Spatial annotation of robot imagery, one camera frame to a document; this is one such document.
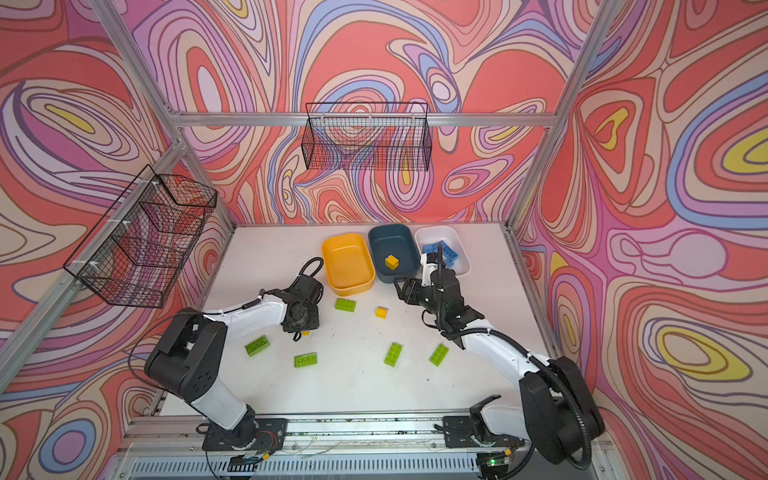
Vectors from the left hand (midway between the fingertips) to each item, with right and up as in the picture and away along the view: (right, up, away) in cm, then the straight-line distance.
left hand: (314, 321), depth 94 cm
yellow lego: (+25, +18, +11) cm, 33 cm away
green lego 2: (+25, -8, -8) cm, 27 cm away
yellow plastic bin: (+9, +18, +12) cm, 23 cm away
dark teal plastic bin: (+26, +22, +20) cm, 40 cm away
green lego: (+9, +5, +2) cm, 11 cm away
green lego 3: (+38, -8, -8) cm, 40 cm away
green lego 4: (-1, -9, -9) cm, 13 cm away
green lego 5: (-15, -5, -8) cm, 18 cm away
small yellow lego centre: (+21, +3, 0) cm, 21 cm away
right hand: (+28, +12, -9) cm, 31 cm away
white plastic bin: (+48, +27, +16) cm, 57 cm away
